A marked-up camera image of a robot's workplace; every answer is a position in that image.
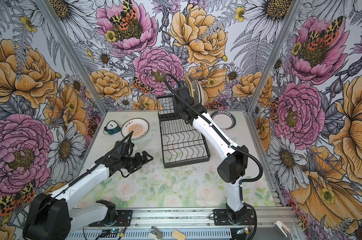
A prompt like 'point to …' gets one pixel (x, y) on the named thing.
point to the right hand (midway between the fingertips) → (183, 104)
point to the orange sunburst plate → (139, 126)
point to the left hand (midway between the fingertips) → (147, 166)
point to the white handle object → (281, 228)
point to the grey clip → (155, 233)
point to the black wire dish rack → (182, 144)
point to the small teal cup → (112, 127)
